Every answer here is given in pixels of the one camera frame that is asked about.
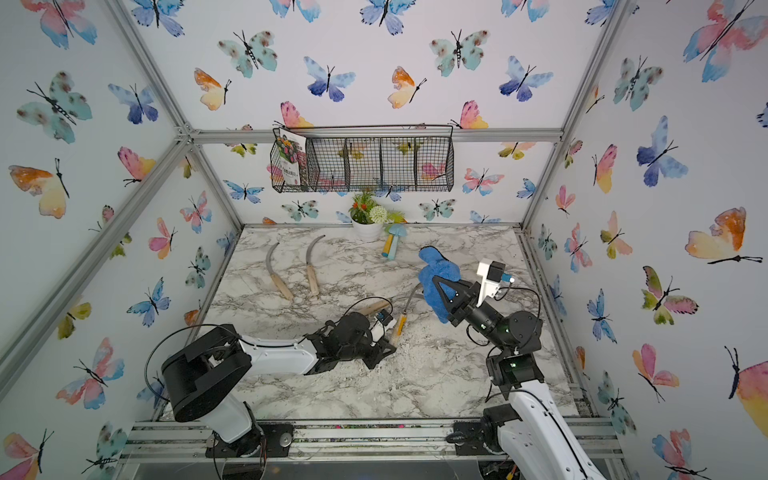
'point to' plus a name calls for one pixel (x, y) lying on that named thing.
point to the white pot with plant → (369, 217)
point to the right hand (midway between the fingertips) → (439, 278)
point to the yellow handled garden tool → (387, 246)
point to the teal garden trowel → (397, 230)
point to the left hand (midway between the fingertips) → (395, 345)
